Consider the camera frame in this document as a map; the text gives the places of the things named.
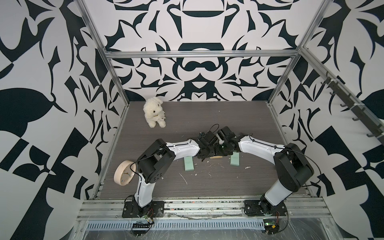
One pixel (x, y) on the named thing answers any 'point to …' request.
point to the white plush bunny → (154, 113)
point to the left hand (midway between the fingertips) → (212, 150)
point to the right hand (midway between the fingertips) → (214, 150)
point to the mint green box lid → (235, 158)
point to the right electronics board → (271, 226)
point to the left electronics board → (140, 225)
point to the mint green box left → (189, 164)
